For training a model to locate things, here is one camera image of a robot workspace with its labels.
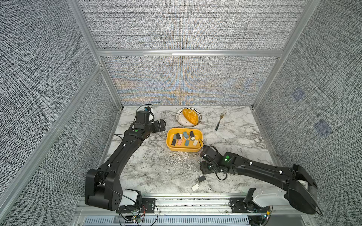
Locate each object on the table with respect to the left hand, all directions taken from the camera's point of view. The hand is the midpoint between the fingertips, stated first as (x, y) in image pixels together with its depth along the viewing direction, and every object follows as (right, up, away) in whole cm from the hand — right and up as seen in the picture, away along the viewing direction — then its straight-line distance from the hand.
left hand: (161, 122), depth 84 cm
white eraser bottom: (+20, -37, -5) cm, 42 cm away
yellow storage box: (+24, -8, +13) cm, 28 cm away
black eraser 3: (+24, -34, -1) cm, 41 cm away
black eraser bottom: (+19, -8, +13) cm, 25 cm away
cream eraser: (+20, -11, +13) cm, 27 cm away
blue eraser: (+15, -9, +13) cm, 22 cm away
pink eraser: (+11, -14, +13) cm, 22 cm away
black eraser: (+7, -13, +15) cm, 21 cm away
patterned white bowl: (+14, 0, +25) cm, 29 cm away
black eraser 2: (+10, -10, +14) cm, 20 cm away
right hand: (+24, -24, -3) cm, 35 cm away
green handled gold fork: (+45, +4, +29) cm, 53 cm away
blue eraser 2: (+16, -15, +13) cm, 26 cm away
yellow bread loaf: (+20, +4, +20) cm, 28 cm away
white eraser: (+22, -14, +12) cm, 29 cm away
